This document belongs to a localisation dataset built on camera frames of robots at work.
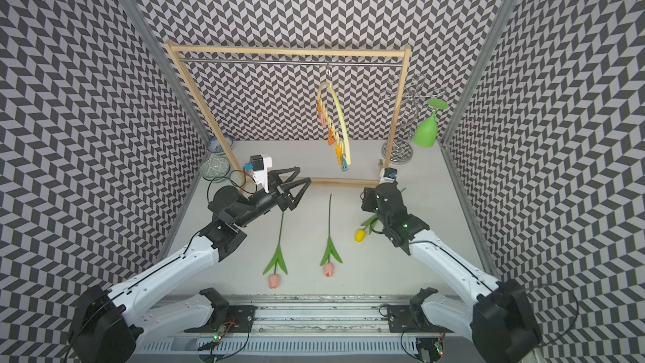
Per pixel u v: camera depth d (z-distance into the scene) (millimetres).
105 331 374
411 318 675
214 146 1155
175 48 616
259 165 579
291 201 594
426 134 889
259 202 598
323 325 724
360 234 889
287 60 650
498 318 392
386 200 589
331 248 867
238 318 722
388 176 707
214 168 1052
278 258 844
